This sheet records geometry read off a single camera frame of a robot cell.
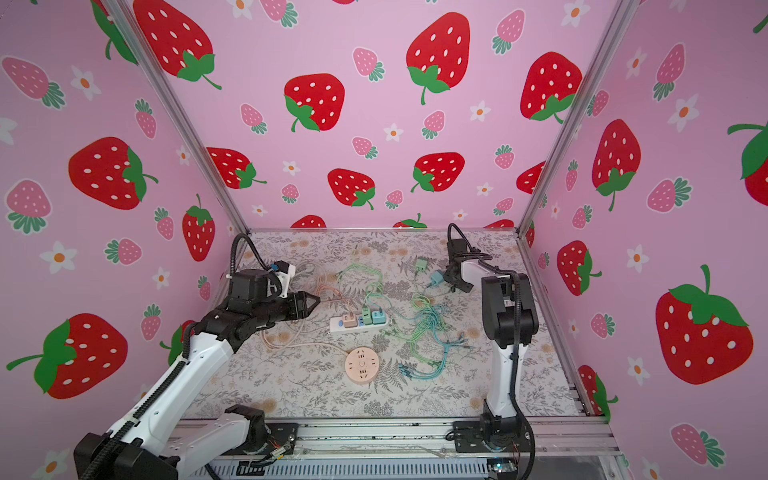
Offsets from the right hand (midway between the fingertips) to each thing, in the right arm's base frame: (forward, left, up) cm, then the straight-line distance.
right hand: (456, 278), depth 105 cm
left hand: (-26, +41, +19) cm, 52 cm away
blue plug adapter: (-22, +24, +7) cm, 34 cm away
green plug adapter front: (+5, +13, 0) cm, 14 cm away
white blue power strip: (-23, +38, +2) cm, 44 cm away
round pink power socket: (-35, +27, +2) cm, 45 cm away
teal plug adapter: (-2, +7, +2) cm, 7 cm away
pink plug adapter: (-24, +33, +6) cm, 41 cm away
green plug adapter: (-23, +28, +5) cm, 36 cm away
